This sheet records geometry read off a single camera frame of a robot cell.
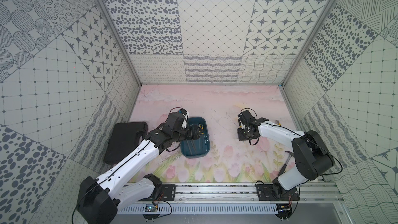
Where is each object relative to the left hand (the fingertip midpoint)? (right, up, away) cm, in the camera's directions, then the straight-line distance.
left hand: (196, 127), depth 77 cm
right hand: (+28, -9, +14) cm, 33 cm away
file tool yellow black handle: (+3, -10, +13) cm, 17 cm away
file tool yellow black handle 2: (+3, -5, +17) cm, 18 cm away
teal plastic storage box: (0, -14, +11) cm, 18 cm away
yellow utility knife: (+53, -2, +21) cm, 57 cm away
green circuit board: (-21, -37, -6) cm, 43 cm away
